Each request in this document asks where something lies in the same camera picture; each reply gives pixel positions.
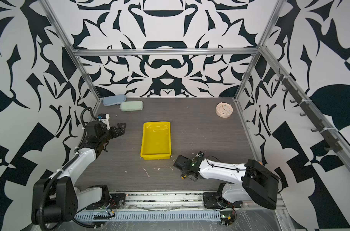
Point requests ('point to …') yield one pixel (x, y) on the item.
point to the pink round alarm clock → (224, 109)
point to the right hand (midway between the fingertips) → (183, 169)
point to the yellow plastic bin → (156, 140)
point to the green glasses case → (131, 106)
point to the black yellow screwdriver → (183, 176)
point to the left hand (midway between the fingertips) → (117, 123)
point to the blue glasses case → (111, 100)
